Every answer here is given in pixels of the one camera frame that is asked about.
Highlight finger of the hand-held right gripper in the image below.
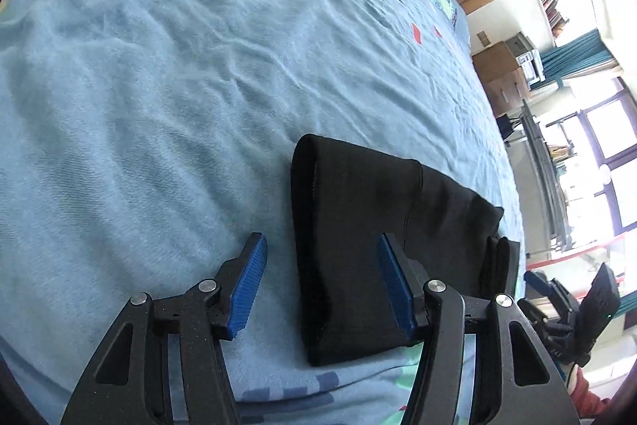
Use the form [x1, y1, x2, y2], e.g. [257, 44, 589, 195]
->
[524, 270, 564, 305]

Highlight white printer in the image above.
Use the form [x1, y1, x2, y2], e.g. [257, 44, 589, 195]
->
[505, 34, 541, 80]

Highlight black tote bag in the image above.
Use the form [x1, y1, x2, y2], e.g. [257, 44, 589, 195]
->
[498, 114, 519, 142]

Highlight teal curtain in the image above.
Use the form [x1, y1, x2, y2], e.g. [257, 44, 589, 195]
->
[540, 29, 624, 88]

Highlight blue printed bed blanket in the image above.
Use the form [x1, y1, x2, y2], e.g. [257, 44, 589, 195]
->
[0, 0, 526, 425]

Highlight grey tilting desk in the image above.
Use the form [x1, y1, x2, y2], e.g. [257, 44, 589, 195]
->
[518, 101, 569, 253]

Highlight black pants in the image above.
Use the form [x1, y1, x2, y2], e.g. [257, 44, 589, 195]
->
[290, 133, 521, 367]

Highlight wooden dresser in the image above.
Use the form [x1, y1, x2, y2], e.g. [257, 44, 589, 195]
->
[473, 41, 534, 117]

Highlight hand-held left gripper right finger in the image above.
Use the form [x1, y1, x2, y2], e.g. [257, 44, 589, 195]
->
[377, 233, 580, 425]

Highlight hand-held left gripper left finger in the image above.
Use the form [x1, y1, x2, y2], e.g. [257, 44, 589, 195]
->
[60, 232, 270, 425]

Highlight red framed mirror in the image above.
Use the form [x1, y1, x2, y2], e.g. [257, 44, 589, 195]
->
[526, 238, 637, 271]

